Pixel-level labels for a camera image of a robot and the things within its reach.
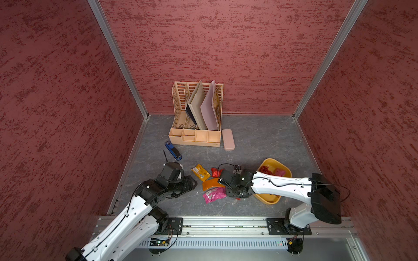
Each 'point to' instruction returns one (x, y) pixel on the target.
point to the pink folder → (207, 109)
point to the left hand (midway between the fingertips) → (192, 189)
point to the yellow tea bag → (200, 172)
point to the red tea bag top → (264, 169)
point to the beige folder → (195, 104)
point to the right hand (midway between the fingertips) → (233, 196)
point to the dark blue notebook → (189, 112)
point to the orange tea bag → (211, 184)
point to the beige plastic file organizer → (183, 131)
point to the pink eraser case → (228, 140)
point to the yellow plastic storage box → (272, 199)
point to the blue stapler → (173, 151)
